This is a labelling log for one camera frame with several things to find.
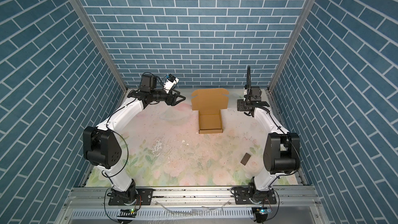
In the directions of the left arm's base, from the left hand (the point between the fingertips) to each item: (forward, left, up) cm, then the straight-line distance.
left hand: (184, 95), depth 83 cm
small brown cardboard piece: (-26, -34, -24) cm, 49 cm away
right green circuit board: (-49, -39, -25) cm, 68 cm away
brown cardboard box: (+6, -14, -12) cm, 19 cm away
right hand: (+3, -36, -9) cm, 37 cm away
